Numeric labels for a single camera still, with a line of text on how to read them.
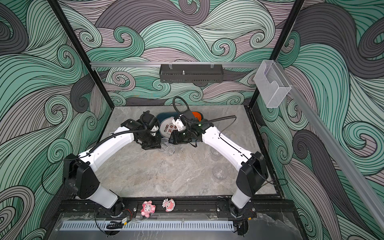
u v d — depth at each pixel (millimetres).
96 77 1010
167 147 853
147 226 697
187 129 658
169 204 725
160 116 1049
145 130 600
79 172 413
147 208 706
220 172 857
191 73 957
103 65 974
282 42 832
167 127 1039
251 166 423
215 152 511
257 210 734
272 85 822
